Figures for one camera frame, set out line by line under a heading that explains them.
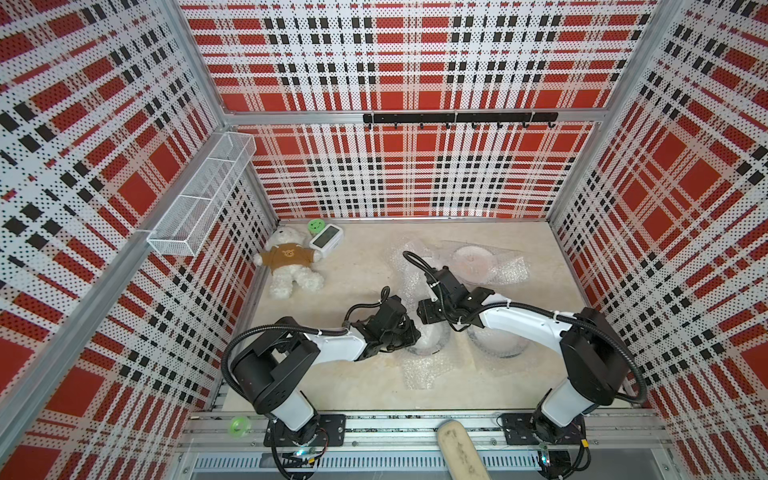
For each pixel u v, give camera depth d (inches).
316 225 45.2
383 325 27.5
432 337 35.0
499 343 33.9
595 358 17.5
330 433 29.0
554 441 27.7
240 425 29.5
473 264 42.2
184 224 35.9
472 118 35.4
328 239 43.4
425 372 32.3
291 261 39.9
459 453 26.5
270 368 17.6
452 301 26.7
